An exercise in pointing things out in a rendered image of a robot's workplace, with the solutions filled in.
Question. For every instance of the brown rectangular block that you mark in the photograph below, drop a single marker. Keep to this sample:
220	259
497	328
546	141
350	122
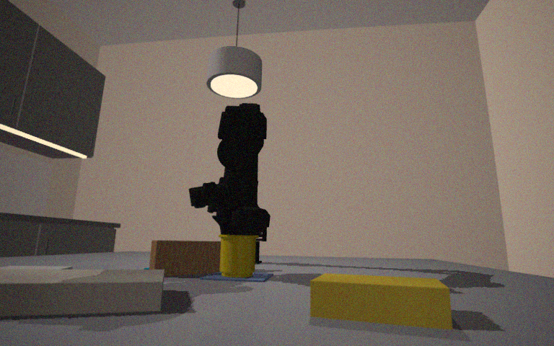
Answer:
185	257

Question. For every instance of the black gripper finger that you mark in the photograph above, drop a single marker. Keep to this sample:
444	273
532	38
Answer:
223	229
240	230

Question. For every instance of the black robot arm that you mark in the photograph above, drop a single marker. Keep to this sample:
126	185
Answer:
242	129

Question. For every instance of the yellow rectangular block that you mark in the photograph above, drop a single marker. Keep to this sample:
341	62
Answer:
416	302

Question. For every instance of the yellow cup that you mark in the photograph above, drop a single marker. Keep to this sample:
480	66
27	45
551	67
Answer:
237	255

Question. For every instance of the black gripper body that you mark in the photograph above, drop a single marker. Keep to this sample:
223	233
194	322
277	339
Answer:
242	211

